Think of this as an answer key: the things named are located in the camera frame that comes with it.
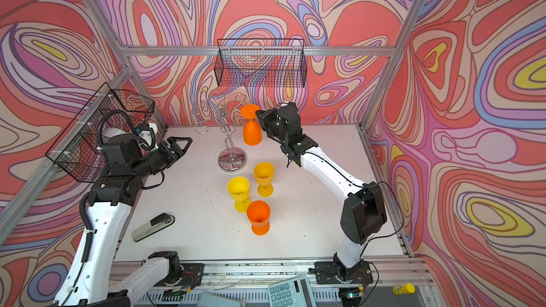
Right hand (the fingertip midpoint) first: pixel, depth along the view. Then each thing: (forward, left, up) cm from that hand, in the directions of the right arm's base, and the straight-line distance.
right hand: (254, 114), depth 76 cm
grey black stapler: (-28, +39, -29) cm, 57 cm away
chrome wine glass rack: (+34, +24, -28) cm, 50 cm away
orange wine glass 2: (0, +2, -9) cm, 9 cm away
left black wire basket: (-14, +56, -1) cm, 58 cm away
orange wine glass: (-27, 0, -24) cm, 37 cm away
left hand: (-13, +21, +1) cm, 24 cm away
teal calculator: (-51, -12, -33) cm, 62 cm away
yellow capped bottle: (-52, -46, -27) cm, 74 cm away
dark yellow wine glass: (-10, -2, -25) cm, 27 cm away
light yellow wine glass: (-17, +8, -25) cm, 31 cm away
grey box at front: (-52, +17, -32) cm, 63 cm away
